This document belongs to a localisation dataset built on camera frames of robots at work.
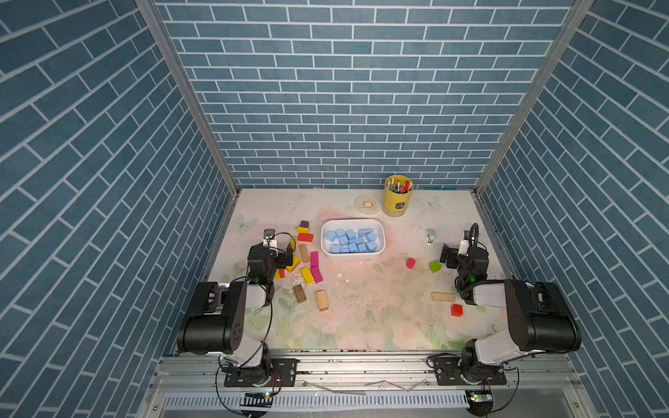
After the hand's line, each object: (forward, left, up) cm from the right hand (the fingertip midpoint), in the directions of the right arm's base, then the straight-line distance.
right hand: (461, 246), depth 94 cm
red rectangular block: (+4, +59, -6) cm, 60 cm away
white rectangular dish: (+8, +31, -1) cm, 32 cm away
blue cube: (+4, +49, -3) cm, 49 cm away
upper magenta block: (-6, +54, -5) cm, 55 cm away
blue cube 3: (+2, +43, -4) cm, 44 cm away
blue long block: (+3, +38, -5) cm, 38 cm away
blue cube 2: (+6, +41, -5) cm, 42 cm away
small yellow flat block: (+6, +61, -5) cm, 61 cm away
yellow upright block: (+1, +64, -6) cm, 64 cm away
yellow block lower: (-13, +55, -6) cm, 57 cm away
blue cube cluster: (+5, +45, -3) cm, 46 cm away
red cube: (-21, +4, -6) cm, 23 cm away
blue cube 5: (-1, +40, -4) cm, 40 cm away
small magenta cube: (-5, +18, -5) cm, 19 cm away
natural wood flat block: (-17, +7, -7) cm, 19 cm away
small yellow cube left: (-14, +66, -5) cm, 68 cm away
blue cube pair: (+5, +33, -4) cm, 33 cm away
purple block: (+8, +61, -3) cm, 61 cm away
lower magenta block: (-12, +52, -6) cm, 54 cm away
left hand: (-5, +66, +2) cm, 66 cm away
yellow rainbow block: (-8, +60, -4) cm, 61 cm away
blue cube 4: (-2, +46, -4) cm, 47 cm away
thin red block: (-14, +65, -4) cm, 66 cm away
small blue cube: (-2, +43, -4) cm, 43 cm away
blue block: (+6, +36, -4) cm, 37 cm away
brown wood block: (-20, +57, -6) cm, 61 cm away
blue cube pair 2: (0, +33, -4) cm, 33 cm away
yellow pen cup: (+18, +24, +7) cm, 31 cm away
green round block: (-6, +9, -6) cm, 12 cm away
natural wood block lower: (-22, +49, -6) cm, 54 cm away
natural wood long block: (-5, +58, -6) cm, 59 cm away
